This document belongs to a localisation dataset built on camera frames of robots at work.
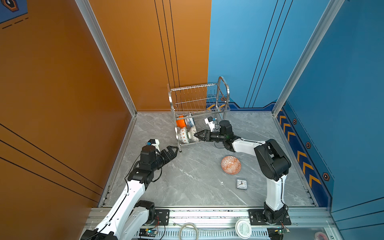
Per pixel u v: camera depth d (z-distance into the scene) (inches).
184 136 35.2
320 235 26.9
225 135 30.2
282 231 27.4
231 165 35.6
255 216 28.5
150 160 23.3
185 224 28.1
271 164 20.8
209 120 33.5
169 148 28.5
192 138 36.2
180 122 39.0
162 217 28.9
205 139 32.1
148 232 27.9
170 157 27.8
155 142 29.1
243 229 25.8
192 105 34.4
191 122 38.3
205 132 31.9
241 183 32.5
